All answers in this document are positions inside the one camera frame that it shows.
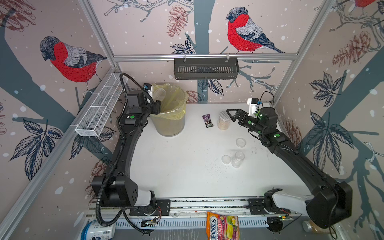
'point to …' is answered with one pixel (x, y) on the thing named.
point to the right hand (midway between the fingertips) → (231, 110)
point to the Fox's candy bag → (219, 227)
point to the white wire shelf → (101, 102)
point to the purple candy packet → (207, 121)
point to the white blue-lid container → (93, 231)
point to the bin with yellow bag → (170, 121)
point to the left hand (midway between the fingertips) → (157, 97)
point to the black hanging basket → (206, 68)
